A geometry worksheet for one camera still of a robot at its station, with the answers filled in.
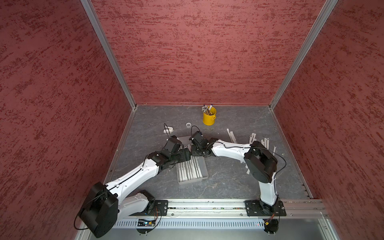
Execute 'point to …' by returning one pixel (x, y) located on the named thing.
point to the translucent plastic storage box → (203, 168)
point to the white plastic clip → (170, 129)
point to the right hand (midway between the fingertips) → (195, 153)
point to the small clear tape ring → (188, 125)
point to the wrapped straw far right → (274, 151)
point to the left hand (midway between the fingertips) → (184, 158)
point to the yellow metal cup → (209, 119)
